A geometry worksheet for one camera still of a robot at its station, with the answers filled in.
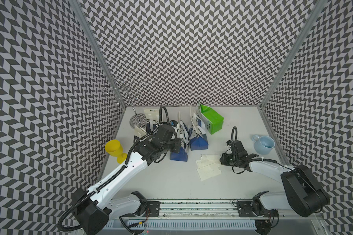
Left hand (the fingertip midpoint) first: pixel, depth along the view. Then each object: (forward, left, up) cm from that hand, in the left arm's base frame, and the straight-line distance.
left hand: (178, 142), depth 75 cm
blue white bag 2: (+5, -11, -1) cm, 12 cm away
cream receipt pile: (-5, -18, -20) cm, 27 cm away
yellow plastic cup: (-1, +35, -5) cm, 35 cm away
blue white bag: (+3, -2, +2) cm, 4 cm away
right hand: (-2, -26, -20) cm, 33 cm away
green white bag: (+22, -23, -10) cm, 33 cm away
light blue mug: (+6, -52, -14) cm, 55 cm away
